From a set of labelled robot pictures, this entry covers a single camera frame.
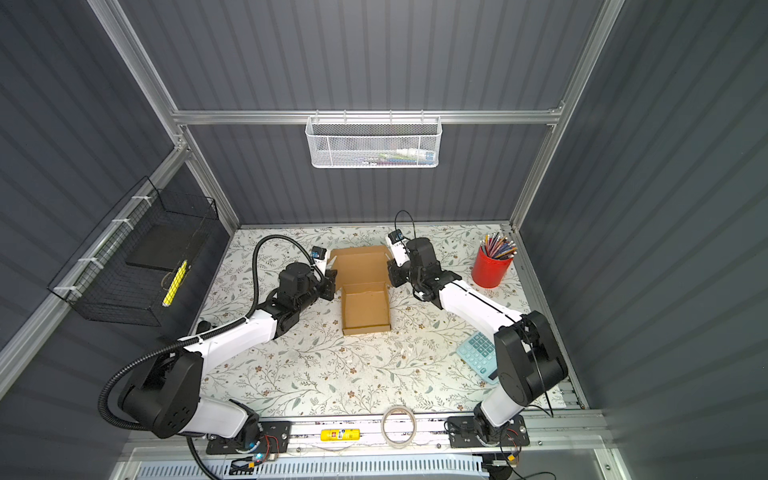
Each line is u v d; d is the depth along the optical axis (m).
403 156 0.92
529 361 0.45
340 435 0.72
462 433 0.74
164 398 0.44
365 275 0.90
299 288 0.68
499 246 0.96
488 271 1.01
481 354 0.85
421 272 0.67
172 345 0.45
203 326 0.87
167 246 0.76
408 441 0.72
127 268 0.72
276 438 0.72
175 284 0.70
